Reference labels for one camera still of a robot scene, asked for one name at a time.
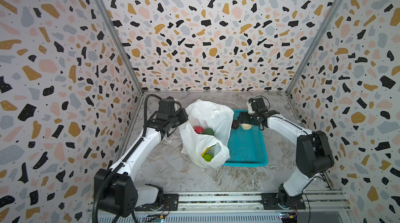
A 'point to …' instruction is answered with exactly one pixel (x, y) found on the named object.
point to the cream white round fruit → (246, 126)
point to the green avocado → (208, 131)
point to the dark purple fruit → (235, 124)
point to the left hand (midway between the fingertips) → (189, 111)
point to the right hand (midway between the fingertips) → (242, 115)
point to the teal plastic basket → (246, 147)
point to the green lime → (207, 157)
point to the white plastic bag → (205, 135)
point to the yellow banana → (204, 151)
